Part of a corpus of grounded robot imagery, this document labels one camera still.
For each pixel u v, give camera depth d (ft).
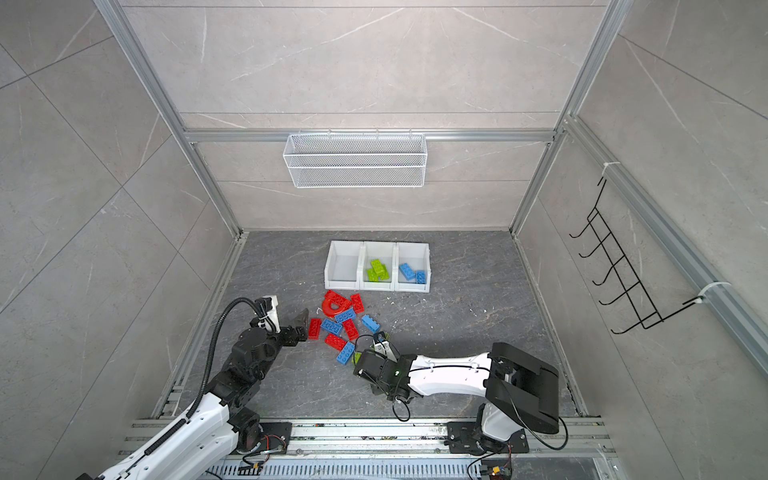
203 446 1.85
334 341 2.90
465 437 2.42
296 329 2.39
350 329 2.99
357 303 3.22
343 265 3.51
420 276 3.40
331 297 3.23
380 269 3.41
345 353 2.81
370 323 3.02
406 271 3.43
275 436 2.39
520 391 1.39
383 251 3.59
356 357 2.83
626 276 2.24
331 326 3.04
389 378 2.05
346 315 3.07
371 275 3.44
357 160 3.30
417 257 3.63
